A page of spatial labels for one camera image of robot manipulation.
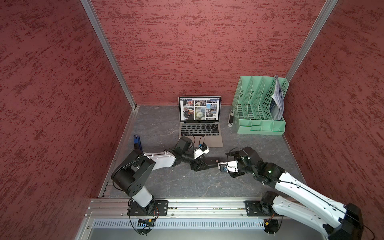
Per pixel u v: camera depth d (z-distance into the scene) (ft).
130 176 1.49
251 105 3.99
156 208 2.41
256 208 2.41
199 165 2.48
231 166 2.14
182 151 2.37
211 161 2.48
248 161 1.89
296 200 1.63
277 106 3.19
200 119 3.56
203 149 2.48
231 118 3.50
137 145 3.09
